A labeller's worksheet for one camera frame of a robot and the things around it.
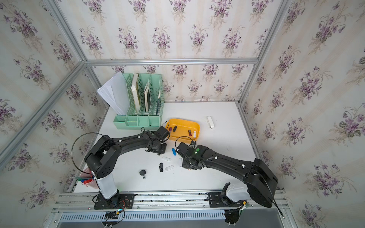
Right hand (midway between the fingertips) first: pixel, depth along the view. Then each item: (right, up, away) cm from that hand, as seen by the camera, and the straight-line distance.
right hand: (188, 166), depth 80 cm
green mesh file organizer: (-27, +47, +22) cm, 59 cm away
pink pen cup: (-55, -2, -5) cm, 55 cm away
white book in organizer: (-35, +46, +15) cm, 60 cm away
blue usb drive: (-9, +5, +12) cm, 16 cm away
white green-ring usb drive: (-14, +2, +8) cm, 16 cm away
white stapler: (+17, +24, +24) cm, 38 cm away
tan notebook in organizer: (-29, +45, +18) cm, 56 cm away
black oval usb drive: (-9, +20, +23) cm, 31 cm away
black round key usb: (-27, -4, 0) cm, 27 cm away
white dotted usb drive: (+5, +16, +19) cm, 25 cm away
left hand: (-16, +5, +12) cm, 21 cm away
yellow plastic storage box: (-3, +18, +22) cm, 28 cm away
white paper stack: (-50, +44, +16) cm, 69 cm away
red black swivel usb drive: (+2, +16, +20) cm, 26 cm away
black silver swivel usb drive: (-17, -3, +5) cm, 18 cm away
